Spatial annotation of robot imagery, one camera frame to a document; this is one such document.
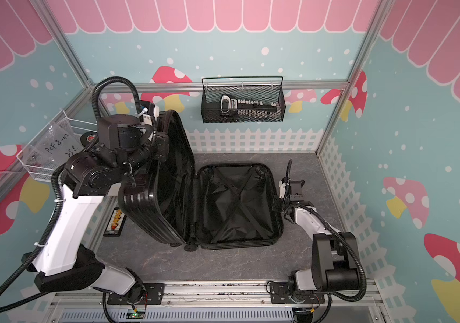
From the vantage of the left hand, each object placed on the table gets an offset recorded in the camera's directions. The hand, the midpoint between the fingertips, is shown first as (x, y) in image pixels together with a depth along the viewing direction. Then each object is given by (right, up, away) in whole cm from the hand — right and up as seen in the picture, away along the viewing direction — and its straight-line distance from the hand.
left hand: (165, 138), depth 59 cm
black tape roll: (-38, +4, +20) cm, 43 cm away
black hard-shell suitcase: (+9, -26, +37) cm, 46 cm away
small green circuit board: (-14, -61, +12) cm, 64 cm away
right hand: (+39, -23, +33) cm, 56 cm away
